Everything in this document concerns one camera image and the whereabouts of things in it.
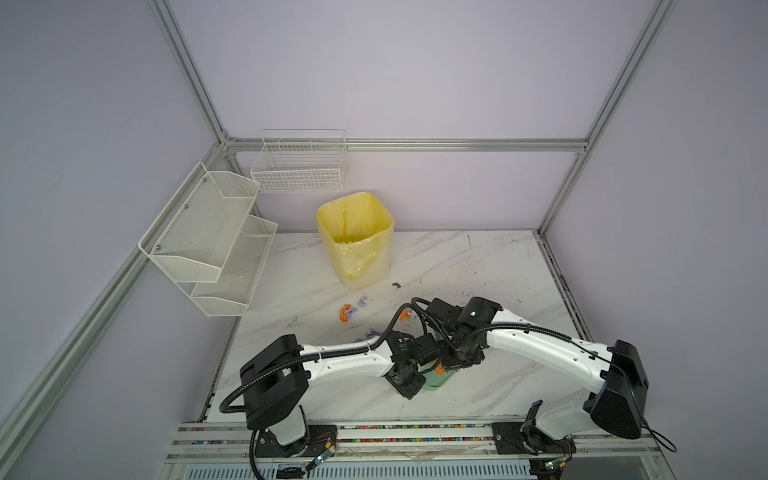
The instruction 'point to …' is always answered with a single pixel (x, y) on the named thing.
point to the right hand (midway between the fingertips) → (445, 366)
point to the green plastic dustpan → (434, 379)
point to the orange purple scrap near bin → (346, 312)
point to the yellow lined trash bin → (358, 231)
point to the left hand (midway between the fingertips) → (404, 387)
